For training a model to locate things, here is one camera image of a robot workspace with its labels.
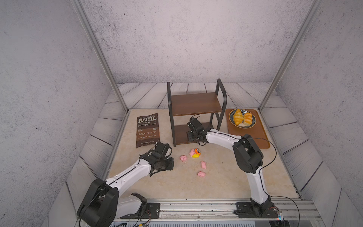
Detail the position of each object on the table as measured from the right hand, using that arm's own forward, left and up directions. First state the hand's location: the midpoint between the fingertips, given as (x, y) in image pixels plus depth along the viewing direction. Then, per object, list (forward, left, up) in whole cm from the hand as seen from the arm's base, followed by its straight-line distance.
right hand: (191, 134), depth 98 cm
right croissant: (+15, -43, -2) cm, 45 cm away
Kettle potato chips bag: (+7, +32, -4) cm, 33 cm away
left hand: (-22, +9, -1) cm, 24 cm away
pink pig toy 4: (-26, -6, -4) cm, 26 cm away
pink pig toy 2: (-11, -1, -4) cm, 12 cm away
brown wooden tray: (+9, -50, -9) cm, 52 cm away
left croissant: (+16, -36, -1) cm, 39 cm away
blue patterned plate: (+12, -38, -5) cm, 40 cm away
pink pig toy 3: (-19, -8, -5) cm, 21 cm away
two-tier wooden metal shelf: (+9, +4, +20) cm, 22 cm away
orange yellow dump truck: (-12, -4, -4) cm, 13 cm away
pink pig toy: (-15, +5, -4) cm, 17 cm away
